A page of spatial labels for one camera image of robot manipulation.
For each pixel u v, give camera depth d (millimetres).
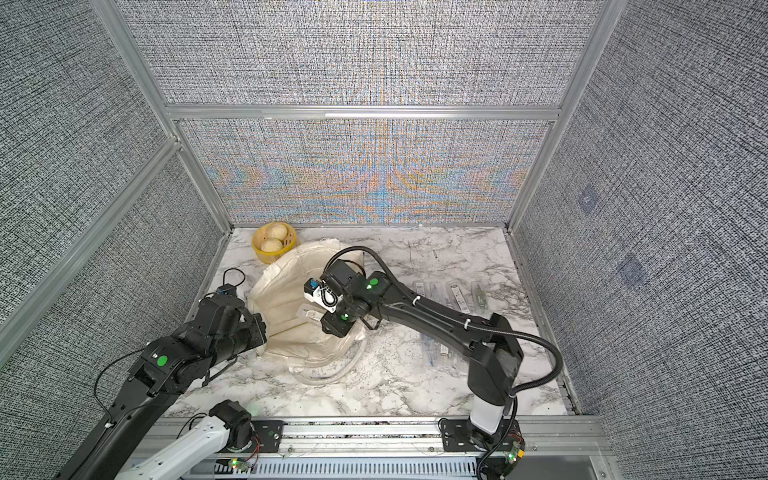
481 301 974
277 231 1097
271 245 1064
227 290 617
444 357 856
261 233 1121
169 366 435
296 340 875
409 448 740
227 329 524
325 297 663
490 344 490
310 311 765
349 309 566
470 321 456
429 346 881
